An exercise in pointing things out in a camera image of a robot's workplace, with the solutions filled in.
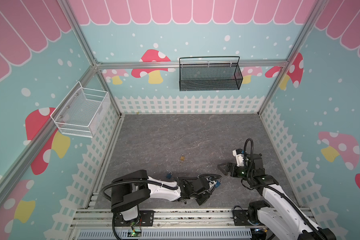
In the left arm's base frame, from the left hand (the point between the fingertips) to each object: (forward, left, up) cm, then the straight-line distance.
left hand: (205, 196), depth 82 cm
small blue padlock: (+11, +21, 0) cm, 24 cm away
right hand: (+13, -9, +10) cm, 19 cm away
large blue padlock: (+6, -7, +1) cm, 10 cm away
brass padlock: (+23, +14, 0) cm, 27 cm away
